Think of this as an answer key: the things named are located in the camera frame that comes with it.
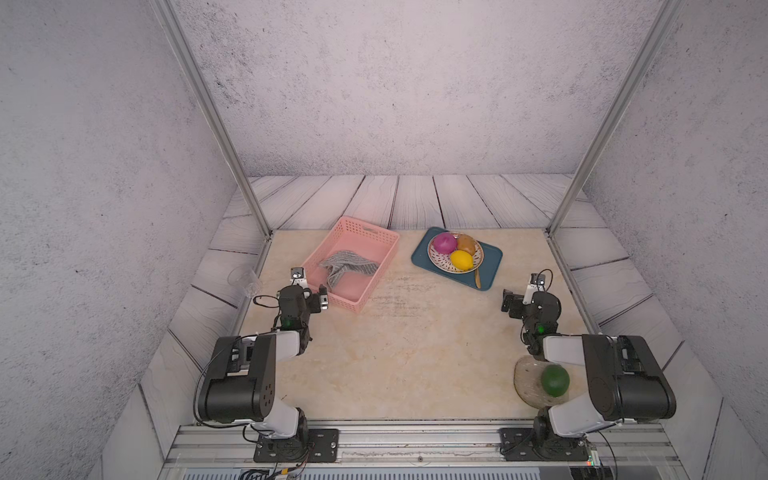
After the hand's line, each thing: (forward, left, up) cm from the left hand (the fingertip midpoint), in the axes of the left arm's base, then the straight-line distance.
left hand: (309, 285), depth 94 cm
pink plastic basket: (+27, -16, -7) cm, 32 cm away
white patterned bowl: (+16, -45, -8) cm, 48 cm away
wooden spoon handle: (+8, -56, -9) cm, 57 cm away
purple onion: (+19, -45, -1) cm, 48 cm away
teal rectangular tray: (+18, -36, -8) cm, 41 cm away
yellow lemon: (+14, -51, -5) cm, 53 cm away
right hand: (-3, -67, -1) cm, 67 cm away
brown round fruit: (+21, -53, -4) cm, 57 cm away
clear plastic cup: (+6, +23, -5) cm, 25 cm away
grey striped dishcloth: (+14, -10, -4) cm, 18 cm away
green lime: (-29, -68, -5) cm, 74 cm away
